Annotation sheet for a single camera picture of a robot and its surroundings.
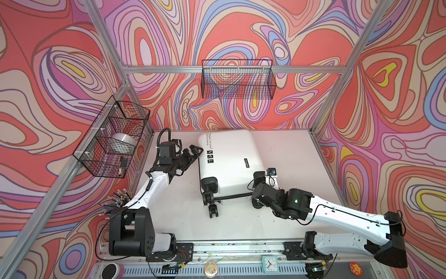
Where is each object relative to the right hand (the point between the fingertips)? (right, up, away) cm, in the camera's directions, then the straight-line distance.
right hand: (265, 194), depth 75 cm
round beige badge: (-23, -29, -6) cm, 38 cm away
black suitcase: (-15, +12, +4) cm, 20 cm away
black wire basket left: (-67, +21, -3) cm, 70 cm away
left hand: (-30, +18, +9) cm, 36 cm away
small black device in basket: (-61, +14, -1) cm, 63 cm away
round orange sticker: (+36, -29, -6) cm, 46 cm away
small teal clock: (+1, -27, -6) cm, 27 cm away
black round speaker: (-62, -27, -10) cm, 68 cm away
